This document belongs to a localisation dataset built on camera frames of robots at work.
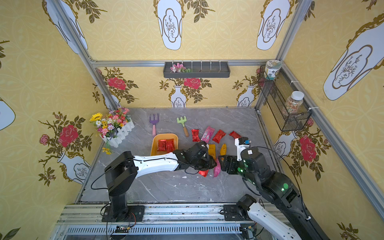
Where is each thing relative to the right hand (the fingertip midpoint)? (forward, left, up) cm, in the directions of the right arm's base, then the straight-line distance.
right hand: (225, 156), depth 67 cm
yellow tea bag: (+14, -3, -22) cm, 26 cm away
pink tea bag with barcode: (+2, +1, -20) cm, 20 cm away
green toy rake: (+41, +25, -25) cm, 54 cm away
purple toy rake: (+39, +47, -25) cm, 66 cm away
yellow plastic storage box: (+12, +40, -22) cm, 47 cm away
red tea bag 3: (+28, -2, -23) cm, 36 cm away
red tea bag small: (+18, +36, -22) cm, 46 cm away
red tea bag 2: (+26, +15, -22) cm, 37 cm away
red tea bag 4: (0, +9, -21) cm, 23 cm away
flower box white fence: (+21, +64, -9) cm, 68 cm away
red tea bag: (+18, +31, -23) cm, 42 cm away
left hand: (+5, +5, -17) cm, 19 cm away
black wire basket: (+51, -38, -5) cm, 64 cm away
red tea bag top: (+28, -12, -23) cm, 38 cm away
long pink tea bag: (+27, +6, -22) cm, 35 cm away
